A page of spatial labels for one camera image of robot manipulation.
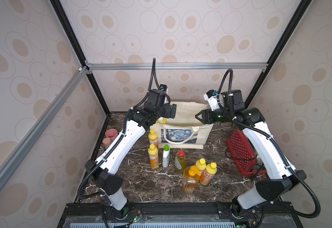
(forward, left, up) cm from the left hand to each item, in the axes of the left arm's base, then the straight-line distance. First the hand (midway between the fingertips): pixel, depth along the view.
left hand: (170, 103), depth 71 cm
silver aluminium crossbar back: (+69, -6, -17) cm, 71 cm away
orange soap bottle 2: (-25, -15, -17) cm, 34 cm away
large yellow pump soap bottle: (+3, +5, -17) cm, 18 cm away
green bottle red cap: (-20, -6, -26) cm, 33 cm away
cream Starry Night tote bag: (-2, -9, -21) cm, 23 cm away
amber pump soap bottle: (-31, -10, -21) cm, 39 cm away
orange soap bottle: (-17, +9, -20) cm, 28 cm away
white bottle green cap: (-17, +2, -25) cm, 30 cm away
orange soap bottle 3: (-27, -19, -19) cm, 39 cm away
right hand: (-4, -17, -3) cm, 18 cm away
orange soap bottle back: (-7, +10, -20) cm, 23 cm away
